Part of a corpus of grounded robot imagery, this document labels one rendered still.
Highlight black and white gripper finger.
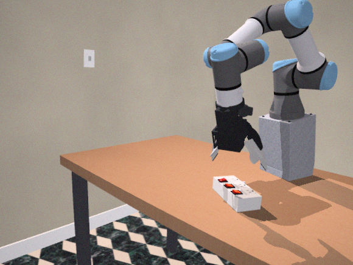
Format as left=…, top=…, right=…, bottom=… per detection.
left=210, top=135, right=219, bottom=161
left=245, top=125, right=267, bottom=171

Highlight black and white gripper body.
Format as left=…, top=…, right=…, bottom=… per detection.
left=211, top=97, right=250, bottom=153

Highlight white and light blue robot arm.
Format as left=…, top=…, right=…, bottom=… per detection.
left=203, top=0, right=338, bottom=120

